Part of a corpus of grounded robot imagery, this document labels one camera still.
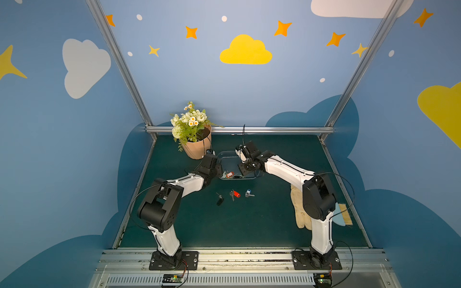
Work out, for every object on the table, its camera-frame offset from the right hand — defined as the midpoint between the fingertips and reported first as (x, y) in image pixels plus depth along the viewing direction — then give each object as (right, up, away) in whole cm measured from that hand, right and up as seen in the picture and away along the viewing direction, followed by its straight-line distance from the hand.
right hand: (244, 165), depth 95 cm
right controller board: (+31, -46, -22) cm, 60 cm away
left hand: (-14, 0, +3) cm, 15 cm away
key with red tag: (-6, -15, +1) cm, 16 cm away
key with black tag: (-13, -19, -2) cm, 23 cm away
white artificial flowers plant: (-30, +20, -6) cm, 36 cm away
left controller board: (-31, -45, -23) cm, 59 cm away
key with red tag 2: (-8, -6, +7) cm, 12 cm away
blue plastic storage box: (-8, -3, +8) cm, 11 cm away
